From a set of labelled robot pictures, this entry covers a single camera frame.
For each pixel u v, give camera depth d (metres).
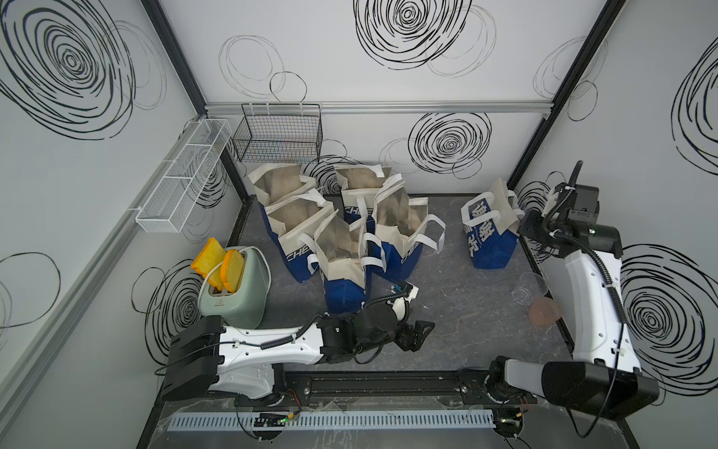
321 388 0.75
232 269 0.74
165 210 0.71
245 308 0.74
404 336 0.60
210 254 0.77
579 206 0.51
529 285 0.91
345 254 0.96
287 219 0.85
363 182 1.00
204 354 0.41
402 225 1.03
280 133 0.97
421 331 0.60
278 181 0.91
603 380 0.37
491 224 0.89
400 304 0.60
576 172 0.57
